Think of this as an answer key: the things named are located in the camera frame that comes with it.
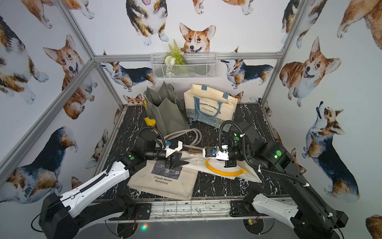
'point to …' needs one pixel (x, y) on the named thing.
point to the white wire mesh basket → (198, 66)
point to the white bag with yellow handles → (217, 167)
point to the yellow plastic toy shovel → (150, 122)
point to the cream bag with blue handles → (210, 106)
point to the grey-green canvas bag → (165, 109)
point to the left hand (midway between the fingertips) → (188, 153)
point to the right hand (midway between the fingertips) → (211, 148)
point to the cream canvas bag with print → (178, 181)
